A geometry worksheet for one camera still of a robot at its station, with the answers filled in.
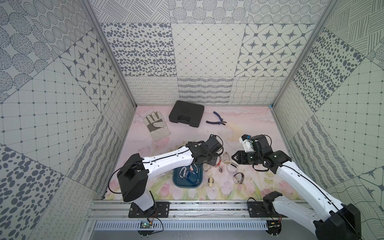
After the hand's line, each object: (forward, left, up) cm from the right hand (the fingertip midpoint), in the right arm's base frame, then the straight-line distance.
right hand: (235, 159), depth 79 cm
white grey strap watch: (0, 0, -12) cm, 12 cm away
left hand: (-1, +10, +1) cm, 10 cm away
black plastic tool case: (+40, +29, -7) cm, 50 cm away
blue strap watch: (-6, +23, -12) cm, 27 cm away
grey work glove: (+30, +52, -10) cm, 61 cm away
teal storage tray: (-8, +31, -11) cm, 33 cm away
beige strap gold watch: (+3, +3, -10) cm, 11 cm away
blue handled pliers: (+33, +5, -10) cm, 35 cm away
